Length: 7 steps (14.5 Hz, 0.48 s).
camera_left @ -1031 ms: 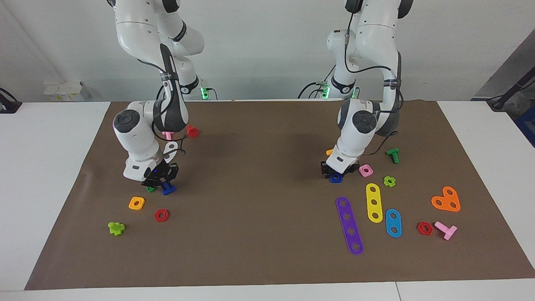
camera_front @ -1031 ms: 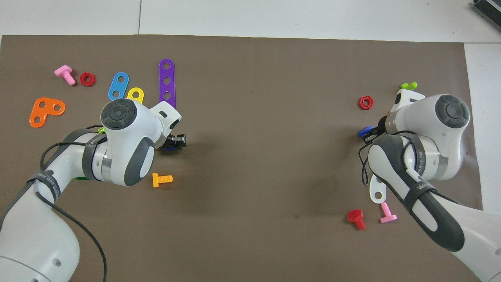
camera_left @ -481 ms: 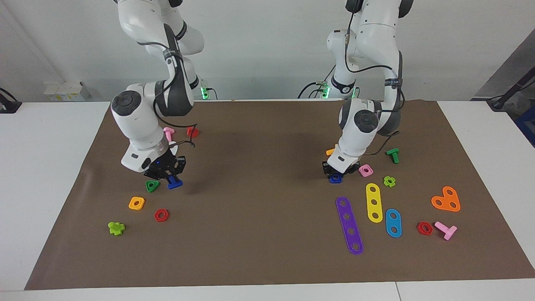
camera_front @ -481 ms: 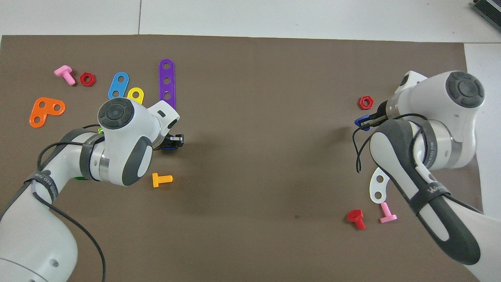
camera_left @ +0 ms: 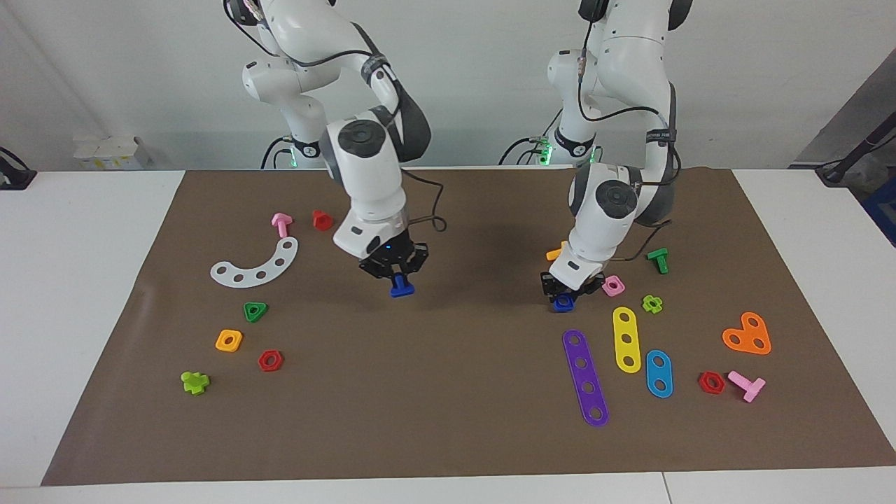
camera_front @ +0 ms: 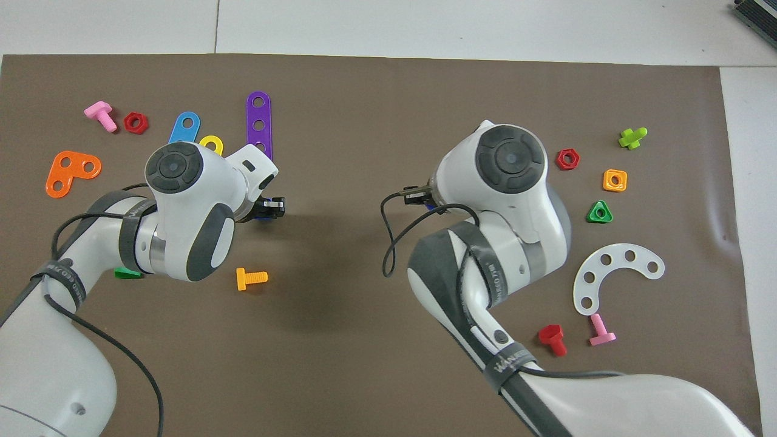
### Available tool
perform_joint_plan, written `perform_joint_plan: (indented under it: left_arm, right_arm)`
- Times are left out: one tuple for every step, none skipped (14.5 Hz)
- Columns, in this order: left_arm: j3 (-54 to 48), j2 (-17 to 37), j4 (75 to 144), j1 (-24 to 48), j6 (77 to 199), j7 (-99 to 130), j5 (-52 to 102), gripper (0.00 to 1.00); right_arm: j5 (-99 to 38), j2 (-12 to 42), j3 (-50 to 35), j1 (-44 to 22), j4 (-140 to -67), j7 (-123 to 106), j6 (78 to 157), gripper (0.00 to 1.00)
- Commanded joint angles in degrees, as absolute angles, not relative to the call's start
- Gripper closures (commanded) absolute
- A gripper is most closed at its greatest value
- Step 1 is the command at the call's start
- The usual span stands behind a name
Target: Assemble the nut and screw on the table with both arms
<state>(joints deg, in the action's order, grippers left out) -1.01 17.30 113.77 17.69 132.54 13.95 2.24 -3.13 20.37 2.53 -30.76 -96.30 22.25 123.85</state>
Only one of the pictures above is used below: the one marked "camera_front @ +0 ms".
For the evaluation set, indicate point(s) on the orange square nut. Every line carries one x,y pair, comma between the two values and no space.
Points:
607,187

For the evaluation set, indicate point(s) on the purple perforated strip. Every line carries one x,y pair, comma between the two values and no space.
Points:
259,114

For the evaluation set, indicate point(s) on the dark ribbed device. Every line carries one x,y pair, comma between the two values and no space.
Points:
759,15

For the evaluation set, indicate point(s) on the orange plastic screw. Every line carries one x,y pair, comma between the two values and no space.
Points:
243,279

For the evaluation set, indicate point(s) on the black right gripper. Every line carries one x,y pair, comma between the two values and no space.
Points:
419,195

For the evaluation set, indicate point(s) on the red plastic screw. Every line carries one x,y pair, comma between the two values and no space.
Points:
551,335

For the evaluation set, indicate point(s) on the red hexagon nut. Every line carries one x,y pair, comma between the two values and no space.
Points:
128,123
561,155

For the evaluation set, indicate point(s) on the yellow perforated strip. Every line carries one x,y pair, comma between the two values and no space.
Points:
217,141

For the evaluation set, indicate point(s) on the blue perforated strip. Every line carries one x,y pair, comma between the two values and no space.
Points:
177,135

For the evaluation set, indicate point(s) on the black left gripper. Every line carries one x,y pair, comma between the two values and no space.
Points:
279,213

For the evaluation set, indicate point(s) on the green triangle nut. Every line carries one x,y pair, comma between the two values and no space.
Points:
592,218

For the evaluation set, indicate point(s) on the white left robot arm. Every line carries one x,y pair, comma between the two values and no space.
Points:
182,212

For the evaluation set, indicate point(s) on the pink plastic screw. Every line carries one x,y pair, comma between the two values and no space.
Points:
598,328
100,112

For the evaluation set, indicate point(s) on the lime cross-head screw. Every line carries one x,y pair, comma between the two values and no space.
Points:
631,139

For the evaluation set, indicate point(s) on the brown table mat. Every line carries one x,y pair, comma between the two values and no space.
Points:
340,152

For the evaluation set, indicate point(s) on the white curved perforated strip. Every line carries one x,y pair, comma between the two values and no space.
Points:
617,256

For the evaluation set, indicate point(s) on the orange heart-shaped plate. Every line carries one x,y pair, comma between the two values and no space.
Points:
73,173

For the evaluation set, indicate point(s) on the blue square nut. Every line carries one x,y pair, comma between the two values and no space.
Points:
262,217

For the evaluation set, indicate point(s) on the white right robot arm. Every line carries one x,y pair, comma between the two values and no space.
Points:
516,200

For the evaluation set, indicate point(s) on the green plastic screw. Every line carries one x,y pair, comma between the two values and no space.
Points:
124,273

